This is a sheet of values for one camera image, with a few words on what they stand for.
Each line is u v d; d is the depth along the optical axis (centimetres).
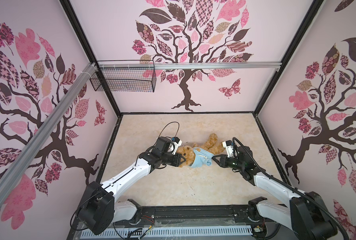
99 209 40
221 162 77
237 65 95
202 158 78
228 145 76
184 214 76
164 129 64
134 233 72
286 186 49
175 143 73
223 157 76
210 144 87
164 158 67
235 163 72
